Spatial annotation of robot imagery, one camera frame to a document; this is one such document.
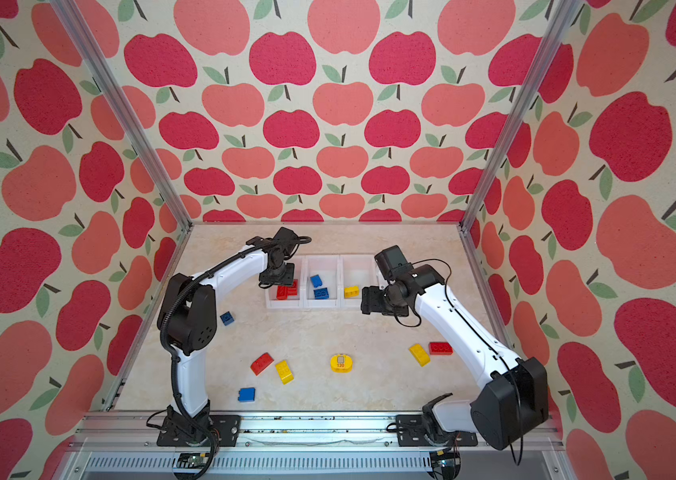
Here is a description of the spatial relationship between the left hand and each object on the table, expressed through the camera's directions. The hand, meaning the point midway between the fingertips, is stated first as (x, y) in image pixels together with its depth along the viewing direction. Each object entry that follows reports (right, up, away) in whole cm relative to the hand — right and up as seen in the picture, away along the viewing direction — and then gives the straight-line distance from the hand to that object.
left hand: (288, 281), depth 97 cm
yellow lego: (+21, -3, +2) cm, 21 cm away
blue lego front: (-9, -30, -16) cm, 35 cm away
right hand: (+28, -5, -17) cm, 33 cm away
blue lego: (+9, 0, +6) cm, 11 cm away
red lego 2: (-2, -4, +2) cm, 5 cm away
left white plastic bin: (+1, -6, -1) cm, 7 cm away
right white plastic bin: (+23, +3, +11) cm, 26 cm away
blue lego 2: (+11, -4, +2) cm, 12 cm away
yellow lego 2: (+1, -24, -14) cm, 28 cm away
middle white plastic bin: (+13, +3, +8) cm, 16 cm away
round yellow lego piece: (+17, -21, -14) cm, 31 cm away
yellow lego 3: (+41, -21, -11) cm, 47 cm away
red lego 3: (-6, -22, -13) cm, 26 cm away
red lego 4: (+47, -19, -10) cm, 51 cm away
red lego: (+2, -3, +2) cm, 4 cm away
